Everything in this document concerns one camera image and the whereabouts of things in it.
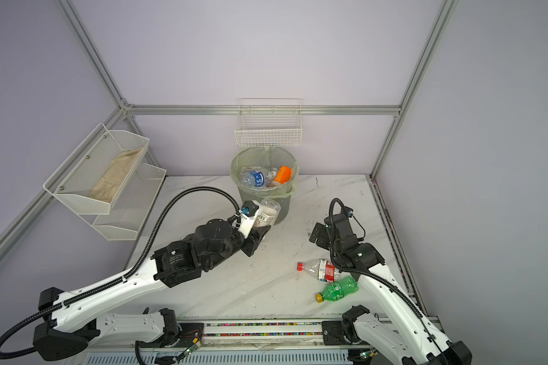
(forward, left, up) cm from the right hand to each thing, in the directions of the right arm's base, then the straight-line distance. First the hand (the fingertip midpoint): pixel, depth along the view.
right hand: (322, 232), depth 77 cm
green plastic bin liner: (+34, +22, +5) cm, 41 cm away
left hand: (-6, +20, +13) cm, 24 cm away
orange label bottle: (+23, +14, +6) cm, 27 cm away
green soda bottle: (-15, -6, -14) cm, 21 cm away
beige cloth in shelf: (+10, +74, +13) cm, 76 cm away
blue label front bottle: (+17, +23, +9) cm, 30 cm away
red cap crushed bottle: (-7, -1, -15) cm, 17 cm away
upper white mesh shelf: (+12, +81, +13) cm, 83 cm away
